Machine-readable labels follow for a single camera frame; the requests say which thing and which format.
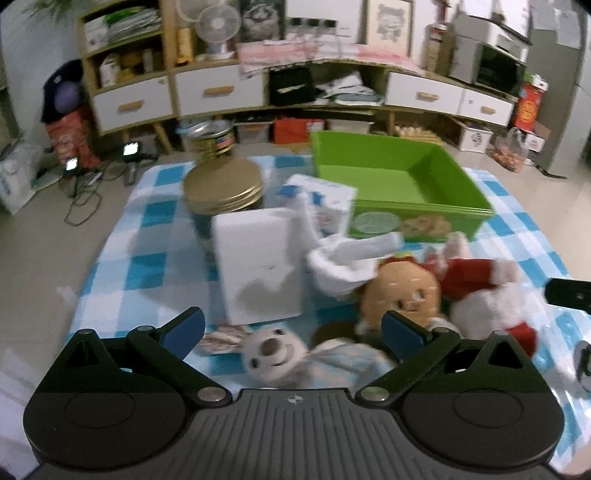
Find white foam block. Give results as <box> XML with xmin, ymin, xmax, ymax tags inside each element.
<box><xmin>212</xmin><ymin>208</ymin><xmax>304</xmax><ymax>325</ymax></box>

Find green plastic bin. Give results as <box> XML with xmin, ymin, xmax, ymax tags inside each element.
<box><xmin>311</xmin><ymin>131</ymin><xmax>495</xmax><ymax>242</ymax></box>

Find grey refrigerator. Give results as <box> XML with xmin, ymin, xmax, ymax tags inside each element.
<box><xmin>527</xmin><ymin>1</ymin><xmax>590</xmax><ymax>178</ymax></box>

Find white cloth plush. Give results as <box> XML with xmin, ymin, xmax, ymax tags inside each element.
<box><xmin>287</xmin><ymin>193</ymin><xmax>406</xmax><ymax>298</ymax></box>

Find black microwave oven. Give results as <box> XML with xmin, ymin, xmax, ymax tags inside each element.
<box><xmin>449</xmin><ymin>36</ymin><xmax>525</xmax><ymax>96</ymax></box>

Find white bunny plush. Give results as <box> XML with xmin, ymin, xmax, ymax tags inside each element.
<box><xmin>198</xmin><ymin>325</ymin><xmax>394</xmax><ymax>393</ymax></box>

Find open tin can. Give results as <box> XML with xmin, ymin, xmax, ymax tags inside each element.
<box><xmin>176</xmin><ymin>119</ymin><xmax>235</xmax><ymax>164</ymax></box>

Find white desk fan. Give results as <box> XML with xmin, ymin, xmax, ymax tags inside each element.
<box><xmin>195</xmin><ymin>3</ymin><xmax>242</xmax><ymax>60</ymax></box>

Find dark t-shirt hanging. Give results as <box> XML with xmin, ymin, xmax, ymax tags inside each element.
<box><xmin>41</xmin><ymin>59</ymin><xmax>85</xmax><ymax>125</ymax></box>

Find blue white milk carton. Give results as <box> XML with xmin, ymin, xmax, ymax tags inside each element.
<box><xmin>279</xmin><ymin>174</ymin><xmax>358</xmax><ymax>236</ymax></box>

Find pink table runner cloth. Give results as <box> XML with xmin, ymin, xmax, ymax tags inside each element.
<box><xmin>236</xmin><ymin>40</ymin><xmax>425</xmax><ymax>76</ymax></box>

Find white cardboard box with pattern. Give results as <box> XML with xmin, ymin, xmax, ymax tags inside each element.
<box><xmin>448</xmin><ymin>117</ymin><xmax>493</xmax><ymax>154</ymax></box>

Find folded clothes in cabinet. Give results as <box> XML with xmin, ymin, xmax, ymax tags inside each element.
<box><xmin>315</xmin><ymin>72</ymin><xmax>384</xmax><ymax>107</ymax></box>

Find santa claus plush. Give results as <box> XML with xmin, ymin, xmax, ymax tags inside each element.
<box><xmin>422</xmin><ymin>232</ymin><xmax>538</xmax><ymax>356</ymax></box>

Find cartoon girl framed picture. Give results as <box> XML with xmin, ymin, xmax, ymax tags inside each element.
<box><xmin>366</xmin><ymin>0</ymin><xmax>414</xmax><ymax>57</ymax></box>

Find wooden shelf unit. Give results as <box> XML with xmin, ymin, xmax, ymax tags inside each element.
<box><xmin>77</xmin><ymin>1</ymin><xmax>177</xmax><ymax>153</ymax></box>

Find plastic bag of oranges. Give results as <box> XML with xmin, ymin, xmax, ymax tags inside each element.
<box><xmin>487</xmin><ymin>127</ymin><xmax>528</xmax><ymax>173</ymax></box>

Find wooden tv cabinet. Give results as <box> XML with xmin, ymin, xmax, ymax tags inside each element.
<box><xmin>173</xmin><ymin>44</ymin><xmax>516</xmax><ymax>132</ymax></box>

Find red storage box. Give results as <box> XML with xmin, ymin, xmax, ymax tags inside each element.
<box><xmin>273</xmin><ymin>118</ymin><xmax>325</xmax><ymax>145</ymax></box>

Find red gift box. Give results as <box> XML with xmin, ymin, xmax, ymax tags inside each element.
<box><xmin>511</xmin><ymin>73</ymin><xmax>549</xmax><ymax>132</ymax></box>

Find egg carton tray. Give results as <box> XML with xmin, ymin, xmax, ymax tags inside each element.
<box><xmin>394</xmin><ymin>125</ymin><xmax>444</xmax><ymax>146</ymax></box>

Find round brown face doll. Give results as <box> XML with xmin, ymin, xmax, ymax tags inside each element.
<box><xmin>356</xmin><ymin>258</ymin><xmax>459</xmax><ymax>336</ymax></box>

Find black box in cabinet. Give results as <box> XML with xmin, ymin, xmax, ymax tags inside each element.
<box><xmin>269</xmin><ymin>66</ymin><xmax>318</xmax><ymax>107</ymax></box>

